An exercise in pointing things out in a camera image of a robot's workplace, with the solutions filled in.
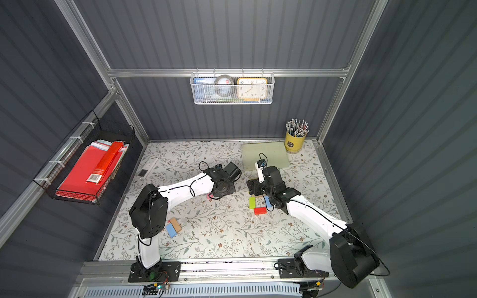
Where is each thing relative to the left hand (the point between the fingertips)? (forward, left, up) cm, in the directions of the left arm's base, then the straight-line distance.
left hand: (231, 191), depth 90 cm
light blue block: (-2, -19, -10) cm, 22 cm away
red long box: (+1, +48, +23) cm, 53 cm away
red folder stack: (-3, +52, +22) cm, 57 cm away
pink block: (-10, +8, +12) cm, 18 cm away
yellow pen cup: (+28, -35, +11) cm, 46 cm away
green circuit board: (-38, +30, -9) cm, 50 cm away
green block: (-2, -11, -7) cm, 13 cm away
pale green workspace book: (+29, -25, -4) cm, 39 cm away
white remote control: (+19, +49, -5) cm, 53 cm away
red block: (-6, -14, -8) cm, 18 cm away
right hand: (+1, -11, +8) cm, 14 cm away
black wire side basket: (+15, +58, +27) cm, 66 cm away
